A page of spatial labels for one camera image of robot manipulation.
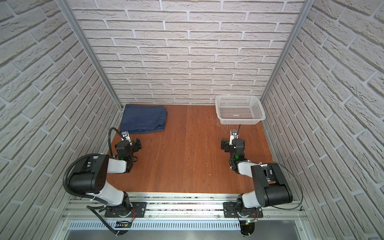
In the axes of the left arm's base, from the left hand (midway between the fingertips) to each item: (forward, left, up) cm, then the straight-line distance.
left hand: (129, 138), depth 93 cm
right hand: (-2, -66, +2) cm, 66 cm away
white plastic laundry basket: (+23, -77, +1) cm, 80 cm away
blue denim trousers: (+21, 0, -5) cm, 22 cm away
